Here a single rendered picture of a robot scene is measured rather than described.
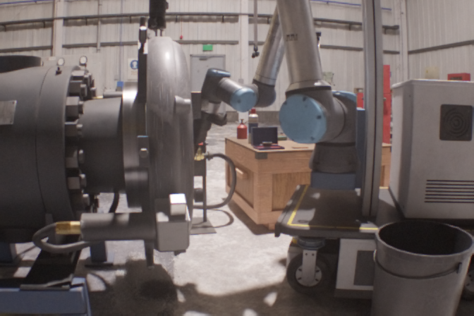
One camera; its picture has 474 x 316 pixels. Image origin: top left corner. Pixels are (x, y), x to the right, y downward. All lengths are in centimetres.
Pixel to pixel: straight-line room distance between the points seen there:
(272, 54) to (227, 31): 1091
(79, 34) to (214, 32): 447
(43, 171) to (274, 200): 145
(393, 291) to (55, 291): 95
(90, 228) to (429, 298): 92
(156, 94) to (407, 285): 86
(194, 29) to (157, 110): 1130
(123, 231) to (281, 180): 137
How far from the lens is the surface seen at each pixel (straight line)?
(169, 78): 103
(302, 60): 115
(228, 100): 134
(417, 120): 133
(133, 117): 114
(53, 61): 833
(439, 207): 140
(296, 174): 221
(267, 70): 141
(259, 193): 214
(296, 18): 119
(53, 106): 112
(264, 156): 210
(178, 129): 98
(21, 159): 112
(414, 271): 106
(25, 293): 114
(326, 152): 128
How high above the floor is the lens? 76
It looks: 6 degrees down
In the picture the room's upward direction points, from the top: straight up
